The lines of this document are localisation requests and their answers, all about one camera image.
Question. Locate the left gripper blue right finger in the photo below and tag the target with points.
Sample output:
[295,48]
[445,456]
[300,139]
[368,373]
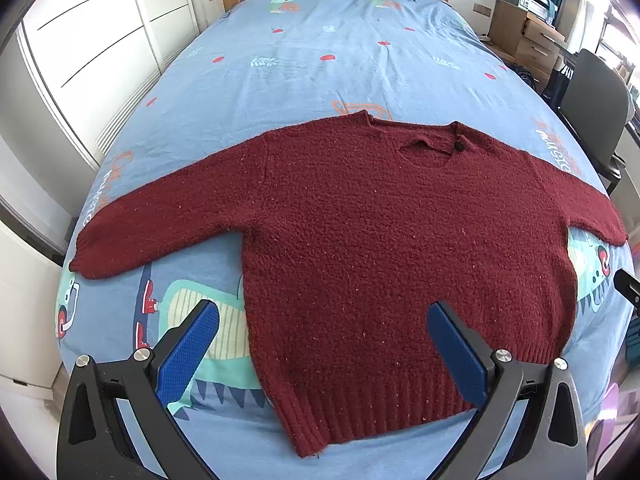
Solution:
[550,441]

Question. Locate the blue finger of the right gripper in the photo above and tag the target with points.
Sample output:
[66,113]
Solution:
[627,285]

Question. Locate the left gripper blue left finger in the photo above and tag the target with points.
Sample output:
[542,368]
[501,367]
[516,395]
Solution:
[93,440]

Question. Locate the dark red knit sweater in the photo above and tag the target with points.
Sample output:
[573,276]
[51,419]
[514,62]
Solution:
[351,228]

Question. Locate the black office chair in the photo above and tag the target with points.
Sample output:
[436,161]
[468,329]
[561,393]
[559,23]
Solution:
[596,107]

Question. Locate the wooden drawer cabinet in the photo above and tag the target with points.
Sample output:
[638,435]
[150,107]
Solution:
[522,38]

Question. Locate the white wardrobe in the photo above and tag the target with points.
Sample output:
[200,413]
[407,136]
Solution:
[99,58]

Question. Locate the blue cartoon bed sheet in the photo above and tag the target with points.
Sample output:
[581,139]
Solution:
[264,65]

